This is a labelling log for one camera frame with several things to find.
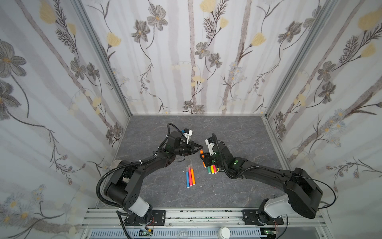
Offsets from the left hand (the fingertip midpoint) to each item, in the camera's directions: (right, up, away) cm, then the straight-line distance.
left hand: (200, 144), depth 83 cm
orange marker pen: (+1, -4, 0) cm, 4 cm away
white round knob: (+9, -36, -20) cm, 42 cm away
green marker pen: (+6, -17, +8) cm, 19 cm away
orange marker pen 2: (-4, -20, +5) cm, 21 cm away
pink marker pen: (-6, -20, +5) cm, 21 cm away
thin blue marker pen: (-8, -21, +5) cm, 22 cm away
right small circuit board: (+33, -42, -12) cm, 55 cm away
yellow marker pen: (+8, -16, +6) cm, 19 cm away
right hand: (-1, -4, -2) cm, 5 cm away
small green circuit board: (-29, -43, -10) cm, 53 cm away
